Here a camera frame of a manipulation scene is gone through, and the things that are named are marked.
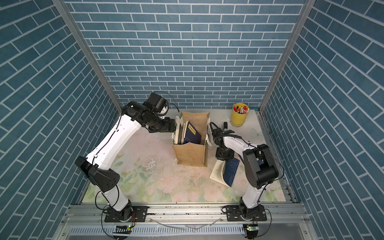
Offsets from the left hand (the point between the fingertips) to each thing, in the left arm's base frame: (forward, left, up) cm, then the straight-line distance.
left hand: (173, 129), depth 75 cm
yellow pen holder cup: (+25, -42, -14) cm, 50 cm away
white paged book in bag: (+2, -1, -6) cm, 6 cm away
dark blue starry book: (+10, -9, -18) cm, 23 cm away
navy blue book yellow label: (-14, -27, -20) cm, 37 cm away
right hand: (-5, -29, -25) cm, 39 cm away
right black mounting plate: (-33, -30, -26) cm, 52 cm away
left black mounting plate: (-33, +16, -27) cm, 46 cm away
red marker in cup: (+28, -46, -13) cm, 55 cm away
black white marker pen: (+20, -32, -21) cm, 44 cm away
